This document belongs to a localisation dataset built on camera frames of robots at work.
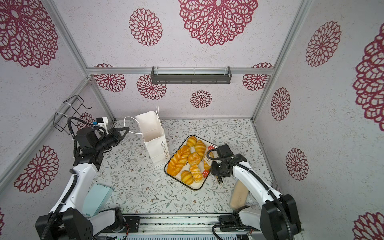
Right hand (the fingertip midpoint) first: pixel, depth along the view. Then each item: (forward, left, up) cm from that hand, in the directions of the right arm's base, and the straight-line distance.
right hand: (213, 169), depth 83 cm
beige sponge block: (-12, -14, -6) cm, 19 cm away
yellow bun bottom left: (-3, +15, -4) cm, 16 cm away
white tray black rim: (+6, +13, -6) cm, 16 cm away
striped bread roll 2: (+6, +3, -1) cm, 6 cm away
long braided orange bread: (+8, +21, -6) cm, 23 cm away
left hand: (+10, +44, +21) cm, 49 cm away
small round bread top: (+23, +13, -5) cm, 27 cm away
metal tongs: (-8, -3, +5) cm, 10 cm away
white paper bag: (+25, +39, -3) cm, 46 cm away
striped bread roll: (+18, +7, -6) cm, 20 cm away
